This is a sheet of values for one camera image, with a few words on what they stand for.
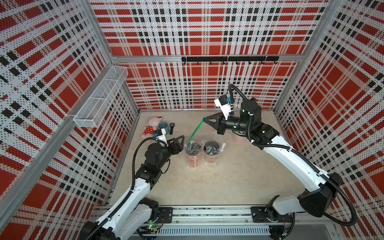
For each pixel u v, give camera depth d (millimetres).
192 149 734
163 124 1059
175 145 678
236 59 887
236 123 557
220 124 561
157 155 578
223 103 546
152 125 1035
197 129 680
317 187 398
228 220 734
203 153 848
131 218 543
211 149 766
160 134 684
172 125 1110
